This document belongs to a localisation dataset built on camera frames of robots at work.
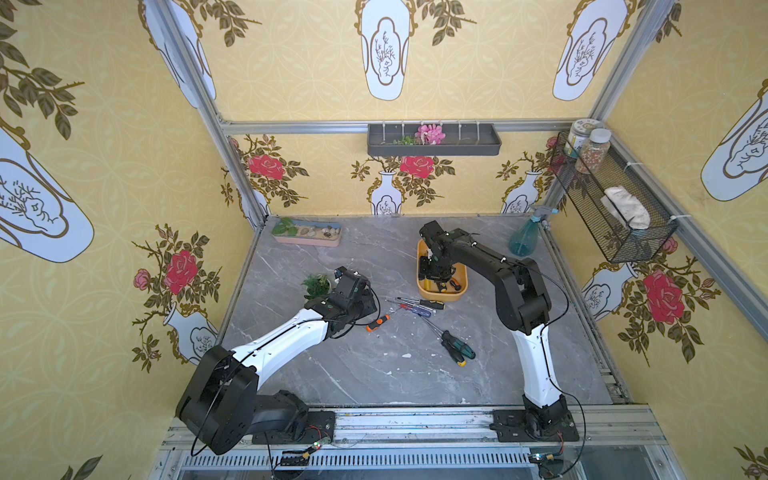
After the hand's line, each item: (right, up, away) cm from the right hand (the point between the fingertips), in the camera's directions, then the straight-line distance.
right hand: (432, 271), depth 102 cm
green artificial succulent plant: (-37, -4, -10) cm, 38 cm away
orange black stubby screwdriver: (-19, -16, -12) cm, 27 cm away
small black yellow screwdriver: (-1, -10, -7) cm, 12 cm away
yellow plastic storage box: (+8, -5, -4) cm, 10 cm away
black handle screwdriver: (+4, -22, -18) cm, 28 cm away
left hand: (-24, -7, -14) cm, 28 cm away
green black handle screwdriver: (+5, -20, -17) cm, 26 cm away
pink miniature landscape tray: (-41, +13, +11) cm, 44 cm away
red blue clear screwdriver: (-4, -12, -9) cm, 16 cm away
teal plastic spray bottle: (+33, +10, +5) cm, 35 cm away
